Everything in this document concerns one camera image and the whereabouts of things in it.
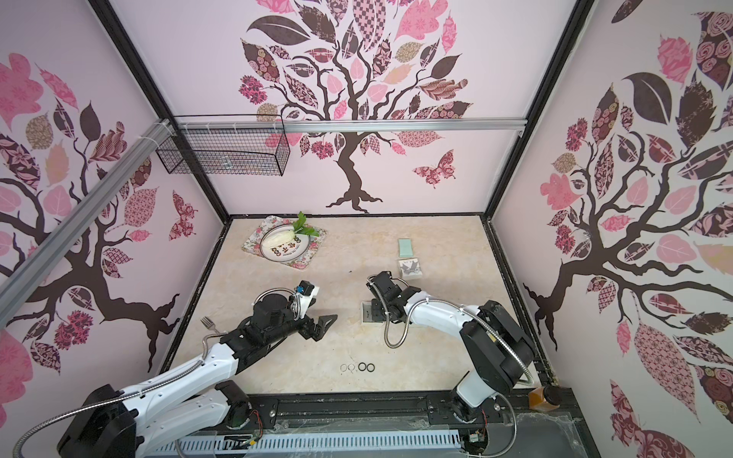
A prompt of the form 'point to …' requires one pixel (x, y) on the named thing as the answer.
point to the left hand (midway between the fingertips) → (326, 314)
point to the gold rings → (344, 367)
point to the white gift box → (409, 268)
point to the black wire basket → (230, 144)
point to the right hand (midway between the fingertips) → (380, 308)
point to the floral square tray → (253, 244)
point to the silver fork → (209, 323)
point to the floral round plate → (282, 243)
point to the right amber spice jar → (545, 398)
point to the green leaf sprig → (300, 228)
